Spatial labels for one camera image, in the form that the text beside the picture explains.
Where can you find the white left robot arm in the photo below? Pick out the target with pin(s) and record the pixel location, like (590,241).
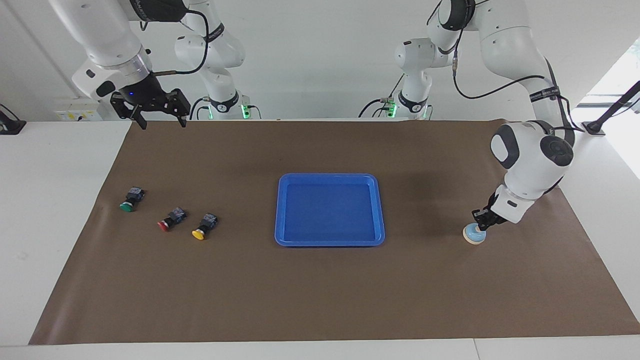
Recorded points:
(530,165)

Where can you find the white wall socket box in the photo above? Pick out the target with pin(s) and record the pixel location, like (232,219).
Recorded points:
(77,110)

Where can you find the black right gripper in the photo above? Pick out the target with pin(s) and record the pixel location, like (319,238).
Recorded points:
(150,100)

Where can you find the yellow push button switch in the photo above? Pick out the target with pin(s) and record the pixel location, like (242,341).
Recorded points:
(204,227)

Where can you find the black stand with pole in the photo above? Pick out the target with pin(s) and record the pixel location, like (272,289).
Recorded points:
(612,110)

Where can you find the brown table mat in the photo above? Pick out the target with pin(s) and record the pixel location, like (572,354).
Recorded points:
(250,290)

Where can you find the red push button switch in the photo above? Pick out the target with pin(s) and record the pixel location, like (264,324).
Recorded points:
(172,219)

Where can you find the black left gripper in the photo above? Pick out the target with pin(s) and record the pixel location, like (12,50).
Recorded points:
(492,215)

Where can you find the small black stand foot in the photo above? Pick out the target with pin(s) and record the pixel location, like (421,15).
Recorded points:
(11,125)

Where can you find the blue plastic tray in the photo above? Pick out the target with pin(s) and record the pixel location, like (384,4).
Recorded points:
(330,215)

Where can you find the green push button switch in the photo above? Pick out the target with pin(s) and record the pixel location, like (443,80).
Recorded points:
(132,199)

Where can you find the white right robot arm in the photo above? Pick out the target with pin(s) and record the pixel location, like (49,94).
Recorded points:
(107,35)

